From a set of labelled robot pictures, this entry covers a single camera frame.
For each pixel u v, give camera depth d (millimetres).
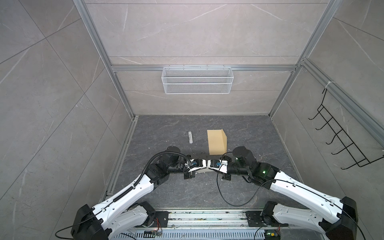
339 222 389
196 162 563
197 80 1009
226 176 614
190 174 611
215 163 569
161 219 731
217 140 1050
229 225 730
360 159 582
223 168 583
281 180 481
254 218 740
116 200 431
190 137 1044
